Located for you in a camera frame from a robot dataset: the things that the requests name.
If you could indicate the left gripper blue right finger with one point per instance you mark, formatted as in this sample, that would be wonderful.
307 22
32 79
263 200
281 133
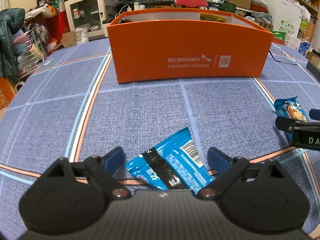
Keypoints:
218 161

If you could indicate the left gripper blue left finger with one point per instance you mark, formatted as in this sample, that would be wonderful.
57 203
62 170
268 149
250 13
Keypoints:
113 160

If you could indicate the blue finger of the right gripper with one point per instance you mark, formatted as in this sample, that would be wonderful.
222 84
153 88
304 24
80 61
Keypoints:
284 124
314 114

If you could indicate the blue cookie packet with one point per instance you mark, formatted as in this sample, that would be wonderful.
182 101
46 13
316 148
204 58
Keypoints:
290 108

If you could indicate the yellow snack bag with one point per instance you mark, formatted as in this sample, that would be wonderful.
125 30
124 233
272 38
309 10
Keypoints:
212 18

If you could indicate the black rectangular bar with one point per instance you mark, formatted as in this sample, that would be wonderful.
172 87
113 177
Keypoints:
313 69

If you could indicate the eyeglasses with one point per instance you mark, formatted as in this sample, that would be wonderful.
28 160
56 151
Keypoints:
280 56

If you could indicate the white refrigerator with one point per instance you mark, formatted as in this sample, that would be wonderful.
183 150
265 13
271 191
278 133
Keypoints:
286 15

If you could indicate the orange cardboard box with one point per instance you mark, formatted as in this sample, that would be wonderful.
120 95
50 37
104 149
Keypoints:
173 43

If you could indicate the white glass-door cabinet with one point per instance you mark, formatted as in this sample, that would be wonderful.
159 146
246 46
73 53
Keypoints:
86 14

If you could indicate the red folding chair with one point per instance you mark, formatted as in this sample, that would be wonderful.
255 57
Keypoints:
191 3

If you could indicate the teal puffer jacket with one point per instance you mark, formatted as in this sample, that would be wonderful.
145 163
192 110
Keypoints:
12 21

